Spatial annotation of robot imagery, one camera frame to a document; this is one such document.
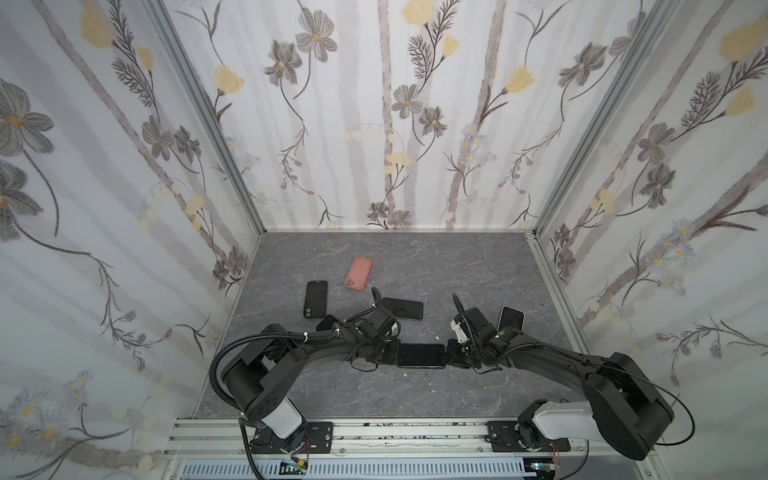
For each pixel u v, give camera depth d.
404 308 0.98
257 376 0.46
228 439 0.74
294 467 0.72
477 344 0.67
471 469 0.70
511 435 0.73
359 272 1.08
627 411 0.42
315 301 1.01
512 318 1.04
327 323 0.95
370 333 0.70
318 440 0.73
